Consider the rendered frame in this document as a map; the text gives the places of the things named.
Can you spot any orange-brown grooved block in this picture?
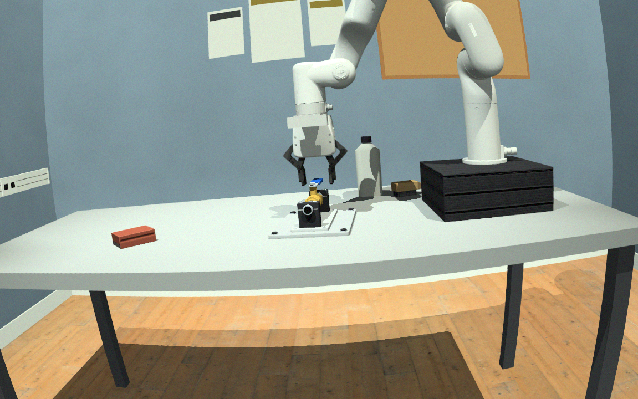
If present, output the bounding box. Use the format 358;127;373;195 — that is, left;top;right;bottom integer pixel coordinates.
111;226;156;249

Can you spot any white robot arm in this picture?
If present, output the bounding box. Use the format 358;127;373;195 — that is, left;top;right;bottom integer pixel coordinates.
287;0;517;165

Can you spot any brass ball valve with blue handle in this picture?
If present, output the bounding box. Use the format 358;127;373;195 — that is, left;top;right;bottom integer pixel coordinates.
291;178;337;232

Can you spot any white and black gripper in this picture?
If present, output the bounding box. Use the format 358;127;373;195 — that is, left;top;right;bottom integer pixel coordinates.
283;115;347;186

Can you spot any white plastic bottle with black cap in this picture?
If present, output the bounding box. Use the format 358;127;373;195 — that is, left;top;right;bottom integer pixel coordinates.
355;136;382;197

